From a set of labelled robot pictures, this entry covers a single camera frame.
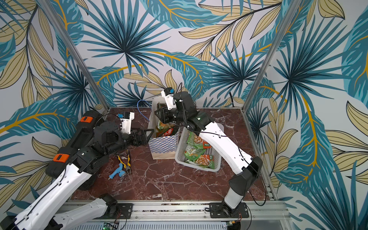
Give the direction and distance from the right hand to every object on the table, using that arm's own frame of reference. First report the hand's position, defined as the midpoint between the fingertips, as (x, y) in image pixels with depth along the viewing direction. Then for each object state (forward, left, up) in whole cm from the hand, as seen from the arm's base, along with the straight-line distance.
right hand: (157, 111), depth 68 cm
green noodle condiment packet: (+5, -19, -34) cm, 39 cm away
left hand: (-9, +5, -5) cm, 11 cm away
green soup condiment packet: (-12, -25, -32) cm, 42 cm away
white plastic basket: (-8, -10, -31) cm, 34 cm away
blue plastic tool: (-15, +26, -34) cm, 45 cm away
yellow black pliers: (-12, +22, -36) cm, 44 cm away
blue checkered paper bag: (-8, -1, -21) cm, 22 cm away
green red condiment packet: (-1, -3, -13) cm, 14 cm away
